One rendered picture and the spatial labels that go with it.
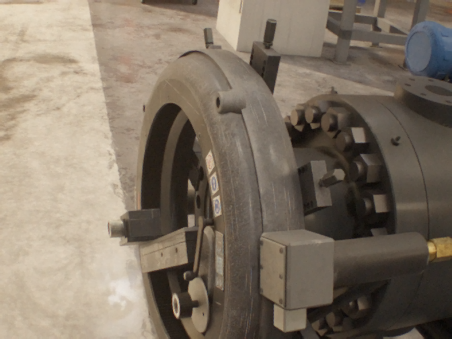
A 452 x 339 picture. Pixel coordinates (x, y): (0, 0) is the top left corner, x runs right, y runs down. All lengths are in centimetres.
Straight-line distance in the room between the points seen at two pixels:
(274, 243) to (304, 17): 435
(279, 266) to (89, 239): 154
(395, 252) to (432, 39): 80
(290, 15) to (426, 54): 352
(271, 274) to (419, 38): 96
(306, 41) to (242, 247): 433
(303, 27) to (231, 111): 418
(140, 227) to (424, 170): 64
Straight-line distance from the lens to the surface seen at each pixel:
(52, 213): 260
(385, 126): 137
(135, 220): 148
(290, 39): 526
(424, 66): 175
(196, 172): 158
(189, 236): 123
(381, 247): 106
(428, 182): 135
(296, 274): 96
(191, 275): 120
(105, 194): 275
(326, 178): 102
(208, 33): 154
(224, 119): 111
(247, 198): 105
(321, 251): 97
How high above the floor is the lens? 132
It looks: 26 degrees down
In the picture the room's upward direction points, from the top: 8 degrees clockwise
